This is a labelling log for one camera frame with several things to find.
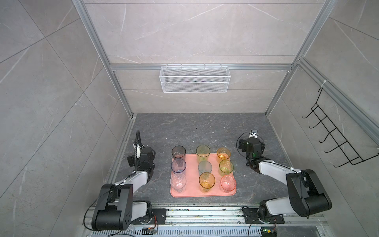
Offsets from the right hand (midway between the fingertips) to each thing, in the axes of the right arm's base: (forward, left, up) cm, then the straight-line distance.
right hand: (250, 138), depth 92 cm
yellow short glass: (-6, +17, -7) cm, 20 cm away
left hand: (-6, +71, +1) cm, 71 cm away
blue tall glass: (-16, +45, -3) cm, 48 cm away
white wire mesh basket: (+38, +34, +20) cm, 54 cm away
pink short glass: (-25, +17, -9) cm, 31 cm away
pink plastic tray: (-21, +38, -9) cm, 45 cm away
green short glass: (-15, +16, -9) cm, 24 cm away
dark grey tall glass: (-9, +45, +3) cm, 46 cm away
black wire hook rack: (-26, -28, +23) cm, 44 cm away
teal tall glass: (-16, +30, -6) cm, 35 cm away
